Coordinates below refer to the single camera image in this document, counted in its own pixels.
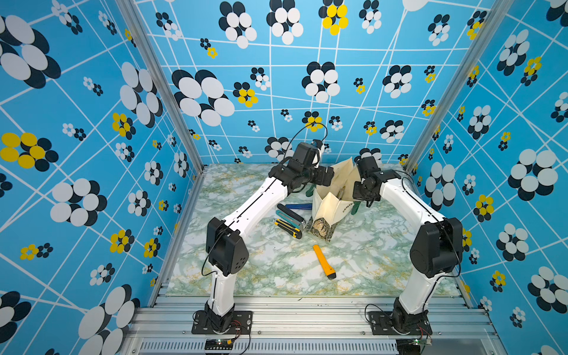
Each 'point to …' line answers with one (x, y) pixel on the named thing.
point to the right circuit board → (412, 346)
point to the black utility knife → (290, 211)
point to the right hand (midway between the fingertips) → (364, 192)
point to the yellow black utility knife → (292, 231)
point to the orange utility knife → (325, 266)
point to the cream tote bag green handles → (332, 200)
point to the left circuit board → (216, 344)
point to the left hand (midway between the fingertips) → (325, 168)
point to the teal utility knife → (288, 219)
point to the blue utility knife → (299, 206)
